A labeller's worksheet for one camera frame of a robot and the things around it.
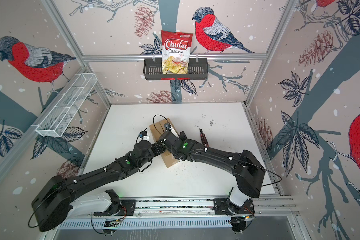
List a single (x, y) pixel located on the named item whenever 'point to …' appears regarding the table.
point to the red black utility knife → (203, 138)
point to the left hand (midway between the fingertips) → (163, 144)
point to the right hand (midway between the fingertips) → (172, 140)
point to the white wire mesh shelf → (59, 116)
